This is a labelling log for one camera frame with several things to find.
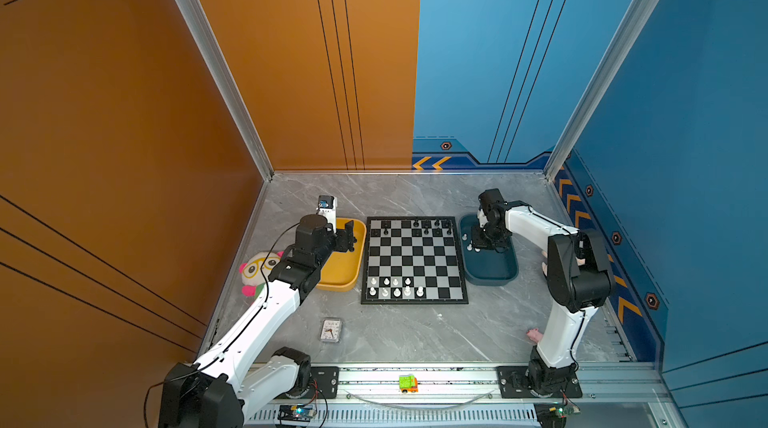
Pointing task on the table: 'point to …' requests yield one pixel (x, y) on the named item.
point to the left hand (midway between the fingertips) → (341, 218)
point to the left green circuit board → (299, 413)
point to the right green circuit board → (553, 414)
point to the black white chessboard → (412, 260)
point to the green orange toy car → (408, 383)
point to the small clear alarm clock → (331, 330)
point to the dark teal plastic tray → (484, 266)
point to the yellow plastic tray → (341, 270)
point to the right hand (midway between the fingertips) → (475, 244)
